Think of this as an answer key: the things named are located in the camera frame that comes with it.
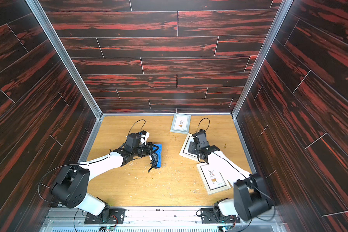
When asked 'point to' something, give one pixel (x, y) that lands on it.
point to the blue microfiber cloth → (159, 154)
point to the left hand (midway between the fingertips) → (160, 148)
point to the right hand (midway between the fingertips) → (196, 145)
